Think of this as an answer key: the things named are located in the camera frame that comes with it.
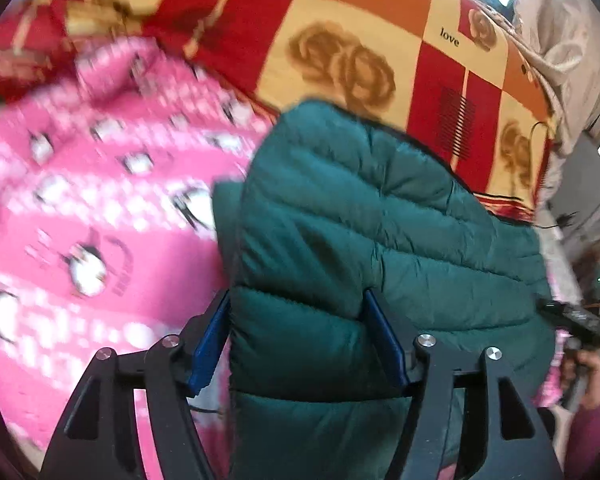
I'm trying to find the white curtain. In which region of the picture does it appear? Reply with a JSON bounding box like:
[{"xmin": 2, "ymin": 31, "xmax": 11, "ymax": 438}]
[{"xmin": 514, "ymin": 0, "xmax": 600, "ymax": 154}]

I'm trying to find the dark green puffer jacket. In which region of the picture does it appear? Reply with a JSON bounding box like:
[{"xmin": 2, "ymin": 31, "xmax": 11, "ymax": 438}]
[{"xmin": 212, "ymin": 100, "xmax": 554, "ymax": 479}]

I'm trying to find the person's right hand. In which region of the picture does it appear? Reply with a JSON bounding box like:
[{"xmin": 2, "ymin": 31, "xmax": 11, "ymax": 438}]
[{"xmin": 560, "ymin": 350, "xmax": 600, "ymax": 410}]

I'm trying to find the red orange rose blanket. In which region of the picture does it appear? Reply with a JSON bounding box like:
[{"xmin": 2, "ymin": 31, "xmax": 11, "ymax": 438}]
[{"xmin": 0, "ymin": 0, "xmax": 555, "ymax": 221}]

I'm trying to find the pink penguin bed sheet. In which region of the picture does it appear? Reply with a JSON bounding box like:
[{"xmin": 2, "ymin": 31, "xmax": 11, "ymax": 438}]
[{"xmin": 0, "ymin": 38, "xmax": 272, "ymax": 448}]

